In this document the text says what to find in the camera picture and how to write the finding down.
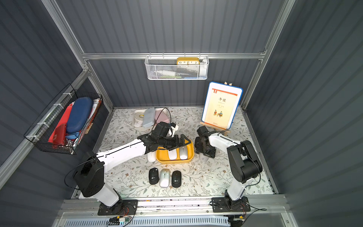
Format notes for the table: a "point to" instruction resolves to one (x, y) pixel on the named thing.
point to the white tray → (145, 129)
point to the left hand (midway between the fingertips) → (188, 145)
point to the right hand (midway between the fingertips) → (205, 153)
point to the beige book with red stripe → (220, 108)
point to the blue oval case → (79, 114)
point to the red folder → (58, 135)
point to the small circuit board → (116, 220)
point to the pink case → (161, 115)
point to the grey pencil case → (149, 118)
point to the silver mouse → (164, 178)
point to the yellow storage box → (162, 155)
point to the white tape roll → (138, 117)
